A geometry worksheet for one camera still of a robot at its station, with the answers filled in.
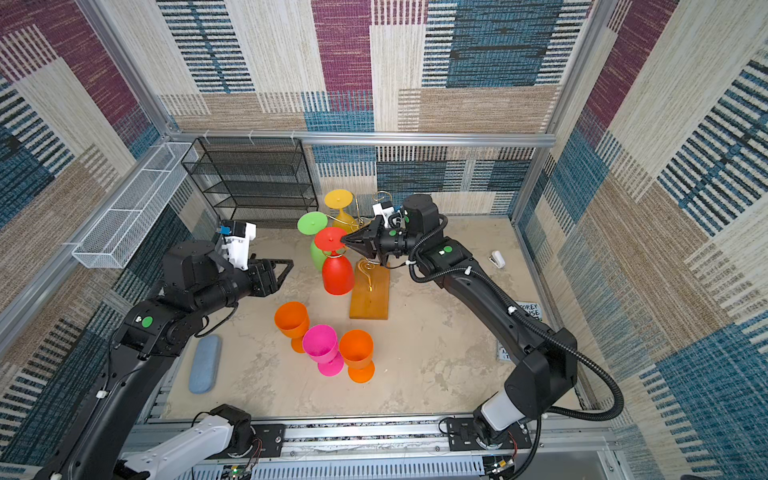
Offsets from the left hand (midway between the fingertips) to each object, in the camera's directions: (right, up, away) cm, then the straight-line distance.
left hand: (284, 258), depth 64 cm
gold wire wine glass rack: (+16, -11, +35) cm, 40 cm away
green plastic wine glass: (+2, +8, +10) cm, 13 cm away
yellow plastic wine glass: (+10, +15, +16) cm, 24 cm away
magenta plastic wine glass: (+4, -23, +15) cm, 28 cm away
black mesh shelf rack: (-26, +27, +45) cm, 59 cm away
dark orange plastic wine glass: (+14, -24, +14) cm, 31 cm away
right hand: (+12, +3, +1) cm, 12 cm away
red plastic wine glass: (+10, -4, +9) cm, 14 cm away
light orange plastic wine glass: (-4, -17, +19) cm, 26 cm away
